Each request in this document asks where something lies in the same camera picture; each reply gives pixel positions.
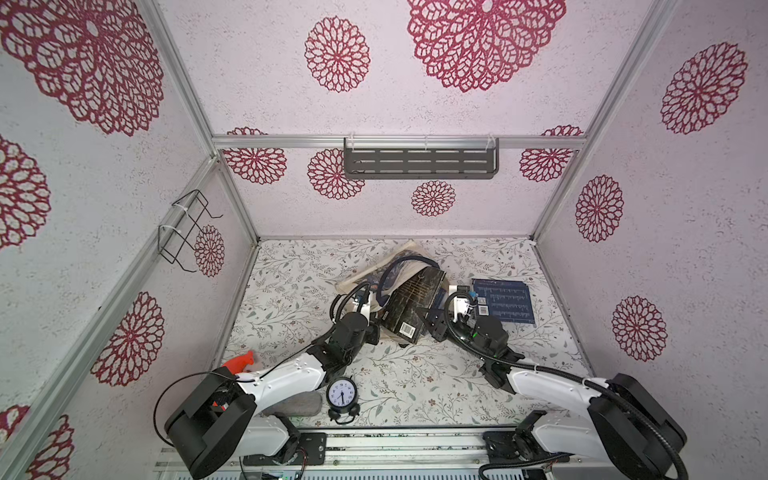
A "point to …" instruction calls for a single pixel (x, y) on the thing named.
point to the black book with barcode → (411, 304)
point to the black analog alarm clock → (342, 399)
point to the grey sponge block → (302, 404)
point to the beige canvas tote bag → (383, 277)
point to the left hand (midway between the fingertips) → (375, 313)
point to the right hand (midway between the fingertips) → (417, 309)
